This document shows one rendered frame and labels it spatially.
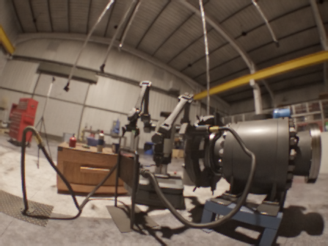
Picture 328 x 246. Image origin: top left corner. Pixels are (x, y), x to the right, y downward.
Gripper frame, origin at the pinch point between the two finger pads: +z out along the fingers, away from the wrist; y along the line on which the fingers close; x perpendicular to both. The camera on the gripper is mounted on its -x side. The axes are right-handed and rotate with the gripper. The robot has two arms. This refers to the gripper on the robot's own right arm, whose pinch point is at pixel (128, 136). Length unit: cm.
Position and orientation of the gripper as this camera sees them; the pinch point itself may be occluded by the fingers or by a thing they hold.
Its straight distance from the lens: 102.6
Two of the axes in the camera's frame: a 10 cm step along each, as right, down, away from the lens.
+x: 0.1, 6.5, 7.6
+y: 9.9, 0.9, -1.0
